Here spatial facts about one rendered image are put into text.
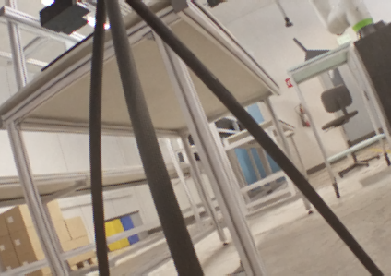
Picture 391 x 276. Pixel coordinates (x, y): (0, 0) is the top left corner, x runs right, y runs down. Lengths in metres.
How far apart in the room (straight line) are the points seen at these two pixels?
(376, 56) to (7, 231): 4.51
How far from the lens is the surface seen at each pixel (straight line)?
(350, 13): 1.87
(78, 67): 1.27
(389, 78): 1.74
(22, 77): 1.71
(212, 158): 1.01
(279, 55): 8.32
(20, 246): 4.83
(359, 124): 8.15
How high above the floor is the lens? 0.42
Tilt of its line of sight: 9 degrees up
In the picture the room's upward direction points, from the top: 21 degrees counter-clockwise
